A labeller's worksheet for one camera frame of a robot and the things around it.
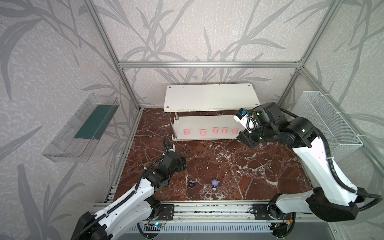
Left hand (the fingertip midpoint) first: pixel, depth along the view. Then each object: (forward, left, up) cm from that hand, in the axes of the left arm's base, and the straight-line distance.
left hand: (182, 155), depth 83 cm
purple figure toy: (-13, -18, -7) cm, 23 cm away
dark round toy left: (-14, -6, -6) cm, 16 cm away
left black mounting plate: (-26, +6, -9) cm, 28 cm away
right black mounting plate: (-26, -40, -7) cm, 49 cm away
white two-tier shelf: (+21, -9, +25) cm, 34 cm away
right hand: (+1, -27, +25) cm, 37 cm away
